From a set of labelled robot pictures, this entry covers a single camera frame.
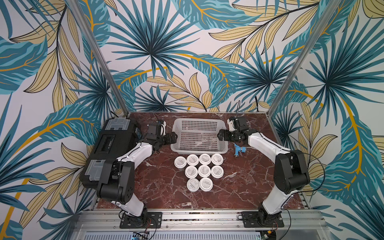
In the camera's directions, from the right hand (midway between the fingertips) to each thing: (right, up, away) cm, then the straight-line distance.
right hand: (224, 134), depth 94 cm
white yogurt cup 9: (-13, -25, -15) cm, 32 cm away
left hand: (-33, -2, -2) cm, 33 cm away
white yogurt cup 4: (-5, -14, -6) cm, 16 cm away
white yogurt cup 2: (-20, -14, -7) cm, 25 cm away
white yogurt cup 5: (-21, -20, -12) cm, 31 cm away
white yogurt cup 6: (-13, -20, -10) cm, 26 cm away
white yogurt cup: (-27, -15, -8) cm, 32 cm away
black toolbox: (-63, -1, -10) cm, 64 cm away
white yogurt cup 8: (-20, -26, -14) cm, 36 cm away
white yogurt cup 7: (-6, -20, -11) cm, 24 cm away
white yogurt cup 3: (-13, -14, -6) cm, 20 cm away
